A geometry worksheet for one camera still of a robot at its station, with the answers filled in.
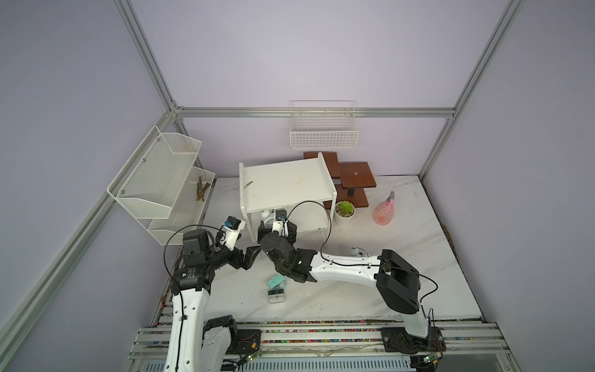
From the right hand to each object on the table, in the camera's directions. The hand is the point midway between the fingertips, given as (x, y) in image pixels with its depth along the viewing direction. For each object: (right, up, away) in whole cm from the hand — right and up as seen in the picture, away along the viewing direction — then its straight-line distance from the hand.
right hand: (274, 224), depth 81 cm
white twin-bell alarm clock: (-1, +2, -6) cm, 7 cm away
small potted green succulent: (+28, +3, +15) cm, 32 cm away
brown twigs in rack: (-34, +13, +17) cm, 40 cm away
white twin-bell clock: (+30, -11, +3) cm, 32 cm away
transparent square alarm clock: (+1, -25, -2) cm, 25 cm away
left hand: (-8, -6, -6) cm, 12 cm away
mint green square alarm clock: (+1, -20, -1) cm, 20 cm away
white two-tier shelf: (+10, +12, -8) cm, 18 cm away
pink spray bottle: (+46, +3, +19) cm, 50 cm away
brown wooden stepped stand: (+31, +18, +19) cm, 40 cm away
